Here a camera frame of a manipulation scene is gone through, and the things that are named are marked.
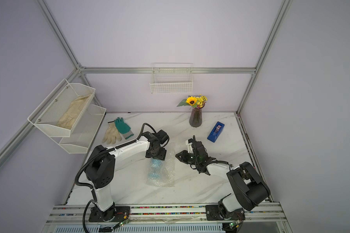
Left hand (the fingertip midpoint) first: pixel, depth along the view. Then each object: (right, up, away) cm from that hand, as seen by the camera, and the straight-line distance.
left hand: (157, 158), depth 89 cm
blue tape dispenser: (+40, +16, +12) cm, 44 cm away
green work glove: (-30, +18, +20) cm, 40 cm away
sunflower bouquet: (+24, +36, +4) cm, 43 cm away
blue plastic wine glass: (0, -6, -11) cm, 12 cm away
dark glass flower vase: (+26, +25, +19) cm, 40 cm away
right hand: (+12, +1, -1) cm, 12 cm away
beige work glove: (-37, +14, +19) cm, 44 cm away
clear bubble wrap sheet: (+3, -6, -9) cm, 11 cm away
